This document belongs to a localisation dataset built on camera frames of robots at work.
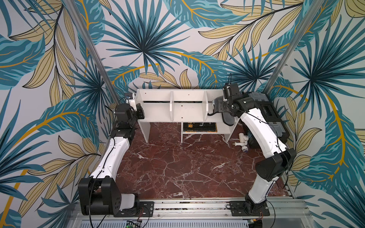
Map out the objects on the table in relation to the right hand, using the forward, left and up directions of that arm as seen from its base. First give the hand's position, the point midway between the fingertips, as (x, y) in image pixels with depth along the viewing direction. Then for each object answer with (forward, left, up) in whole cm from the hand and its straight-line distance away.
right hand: (224, 104), depth 81 cm
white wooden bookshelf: (+2, +19, -5) cm, 19 cm away
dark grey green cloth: (-8, -1, -4) cm, 9 cm away
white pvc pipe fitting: (-8, -18, -29) cm, 35 cm away
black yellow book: (-5, +13, -16) cm, 21 cm away
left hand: (-1, +48, +1) cm, 48 cm away
